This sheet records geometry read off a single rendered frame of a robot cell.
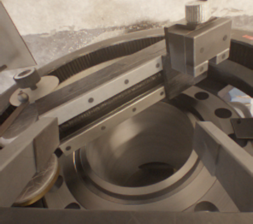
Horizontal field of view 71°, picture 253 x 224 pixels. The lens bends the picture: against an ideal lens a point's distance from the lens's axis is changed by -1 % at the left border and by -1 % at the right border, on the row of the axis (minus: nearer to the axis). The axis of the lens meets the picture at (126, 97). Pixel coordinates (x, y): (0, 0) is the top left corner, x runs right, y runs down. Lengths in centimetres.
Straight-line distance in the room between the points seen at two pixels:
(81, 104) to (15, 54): 93
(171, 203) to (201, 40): 27
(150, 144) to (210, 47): 39
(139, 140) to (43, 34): 75
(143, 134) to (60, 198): 32
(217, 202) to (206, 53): 24
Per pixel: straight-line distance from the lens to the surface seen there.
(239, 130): 41
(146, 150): 67
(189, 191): 34
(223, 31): 37
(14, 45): 119
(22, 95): 40
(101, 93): 33
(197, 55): 34
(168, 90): 41
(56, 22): 102
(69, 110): 33
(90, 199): 37
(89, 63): 60
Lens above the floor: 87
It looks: 51 degrees down
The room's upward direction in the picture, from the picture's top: 168 degrees counter-clockwise
